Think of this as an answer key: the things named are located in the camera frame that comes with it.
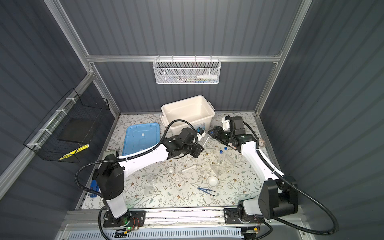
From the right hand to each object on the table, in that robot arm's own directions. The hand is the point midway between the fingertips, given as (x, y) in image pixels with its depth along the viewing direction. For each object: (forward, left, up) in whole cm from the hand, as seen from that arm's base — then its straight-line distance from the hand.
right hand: (212, 134), depth 82 cm
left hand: (-6, +5, -5) cm, 9 cm away
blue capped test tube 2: (-9, -4, -6) cm, 11 cm away
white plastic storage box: (+31, +9, -10) cm, 34 cm away
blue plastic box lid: (+11, +49, -18) cm, 53 cm away
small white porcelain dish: (-13, +25, -19) cm, 34 cm away
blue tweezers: (-24, +5, -20) cm, 32 cm away
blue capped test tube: (-5, +7, +7) cm, 11 cm away
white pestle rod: (-10, +11, -19) cm, 24 cm away
